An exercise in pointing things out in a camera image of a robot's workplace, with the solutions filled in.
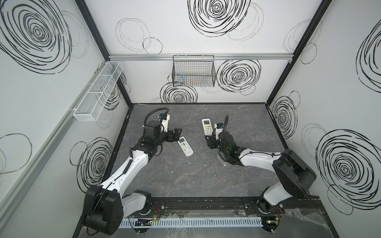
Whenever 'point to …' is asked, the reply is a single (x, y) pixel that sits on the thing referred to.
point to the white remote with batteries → (207, 127)
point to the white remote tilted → (185, 146)
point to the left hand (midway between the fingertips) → (175, 128)
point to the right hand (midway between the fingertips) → (207, 136)
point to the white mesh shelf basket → (88, 109)
